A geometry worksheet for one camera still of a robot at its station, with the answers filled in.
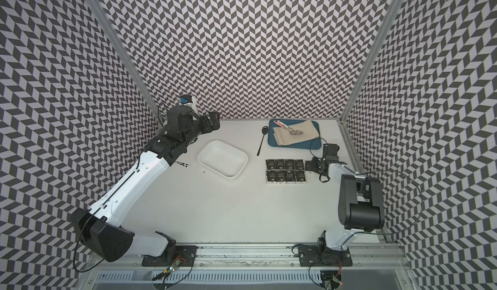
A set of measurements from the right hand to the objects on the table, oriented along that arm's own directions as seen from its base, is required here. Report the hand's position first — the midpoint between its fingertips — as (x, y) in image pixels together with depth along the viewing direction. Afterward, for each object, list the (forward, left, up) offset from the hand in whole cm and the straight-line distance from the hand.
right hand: (314, 167), depth 96 cm
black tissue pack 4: (+1, +7, +1) cm, 8 cm away
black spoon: (+24, +24, 0) cm, 34 cm away
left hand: (+4, +47, +32) cm, 57 cm away
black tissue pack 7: (-4, +8, 0) cm, 9 cm away
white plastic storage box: (+7, +47, -2) cm, 48 cm away
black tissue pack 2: (+2, +17, +1) cm, 17 cm away
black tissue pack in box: (-4, +17, 0) cm, 18 cm away
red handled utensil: (+32, +13, -3) cm, 35 cm away
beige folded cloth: (+20, +14, +1) cm, 25 cm away
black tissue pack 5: (-4, +22, 0) cm, 22 cm away
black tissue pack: (+2, +22, +1) cm, 22 cm away
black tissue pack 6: (-4, +13, 0) cm, 13 cm away
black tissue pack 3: (+2, +12, +1) cm, 12 cm away
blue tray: (+15, -2, 0) cm, 15 cm away
